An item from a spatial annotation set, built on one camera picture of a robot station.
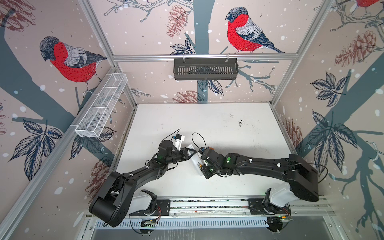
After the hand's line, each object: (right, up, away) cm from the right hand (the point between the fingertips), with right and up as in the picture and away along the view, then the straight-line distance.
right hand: (200, 172), depth 81 cm
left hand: (-3, +11, -1) cm, 11 cm away
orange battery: (+8, +9, +17) cm, 21 cm away
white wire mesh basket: (-54, +37, -2) cm, 65 cm away
